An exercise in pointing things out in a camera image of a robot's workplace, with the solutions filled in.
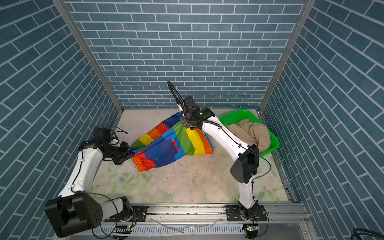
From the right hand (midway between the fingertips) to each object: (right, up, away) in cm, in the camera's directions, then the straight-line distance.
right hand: (187, 114), depth 83 cm
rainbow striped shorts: (-10, -15, -2) cm, 18 cm away
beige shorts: (+41, -11, +13) cm, 44 cm away
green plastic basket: (+33, 0, +26) cm, 42 cm away
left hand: (-28, -20, -3) cm, 34 cm away
